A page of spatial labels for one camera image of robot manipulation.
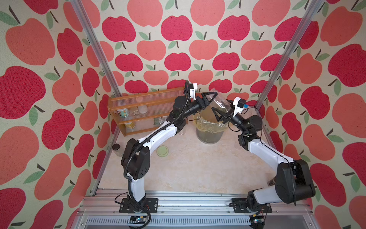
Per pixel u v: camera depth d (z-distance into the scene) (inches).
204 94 25.6
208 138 39.1
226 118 25.5
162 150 37.3
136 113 37.6
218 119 26.6
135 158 18.9
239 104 24.0
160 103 33.0
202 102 25.5
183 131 42.0
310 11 27.8
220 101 28.1
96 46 33.1
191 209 29.0
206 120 31.0
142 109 37.6
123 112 36.0
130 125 40.9
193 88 27.1
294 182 16.9
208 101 25.4
